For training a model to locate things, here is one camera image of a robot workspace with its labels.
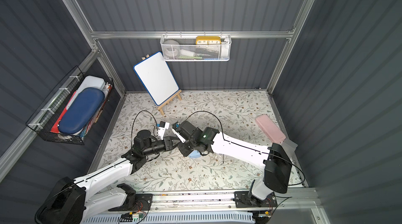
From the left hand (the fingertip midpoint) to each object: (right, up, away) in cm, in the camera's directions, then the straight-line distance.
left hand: (184, 143), depth 75 cm
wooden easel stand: (-19, +17, +27) cm, 37 cm away
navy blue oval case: (-43, +20, -6) cm, 47 cm away
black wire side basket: (-54, +13, -13) cm, 57 cm away
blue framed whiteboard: (-20, +37, +19) cm, 46 cm away
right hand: (0, 0, +1) cm, 1 cm away
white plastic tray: (-49, +30, +3) cm, 57 cm away
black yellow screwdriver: (+21, -12, +12) cm, 27 cm away
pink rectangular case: (+52, +4, +24) cm, 58 cm away
